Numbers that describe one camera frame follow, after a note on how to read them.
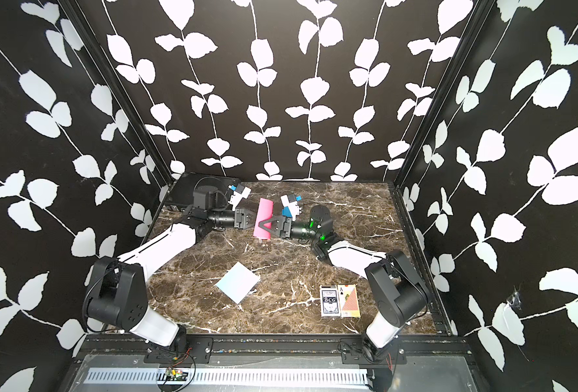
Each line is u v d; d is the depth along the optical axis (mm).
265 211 733
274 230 692
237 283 885
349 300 837
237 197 762
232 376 704
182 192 1086
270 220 731
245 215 744
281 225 696
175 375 708
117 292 446
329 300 833
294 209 759
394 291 463
